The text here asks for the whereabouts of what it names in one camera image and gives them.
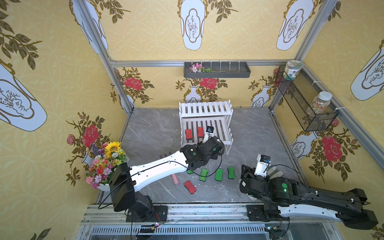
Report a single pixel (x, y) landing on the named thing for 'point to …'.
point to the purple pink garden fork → (175, 179)
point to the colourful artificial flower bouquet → (106, 157)
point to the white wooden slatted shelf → (218, 114)
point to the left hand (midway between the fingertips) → (207, 144)
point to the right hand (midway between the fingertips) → (244, 168)
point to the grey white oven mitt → (273, 173)
